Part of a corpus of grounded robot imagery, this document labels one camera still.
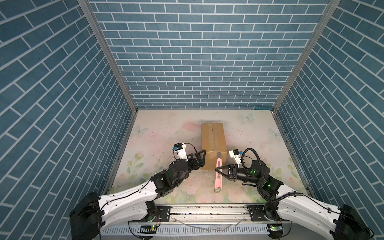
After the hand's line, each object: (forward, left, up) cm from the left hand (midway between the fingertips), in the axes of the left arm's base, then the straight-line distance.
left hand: (202, 154), depth 75 cm
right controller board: (-30, -37, -23) cm, 53 cm away
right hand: (-9, -6, +1) cm, 10 cm away
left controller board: (-29, +27, -23) cm, 46 cm away
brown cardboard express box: (+8, -7, 0) cm, 10 cm away
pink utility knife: (-12, -7, -1) cm, 14 cm away
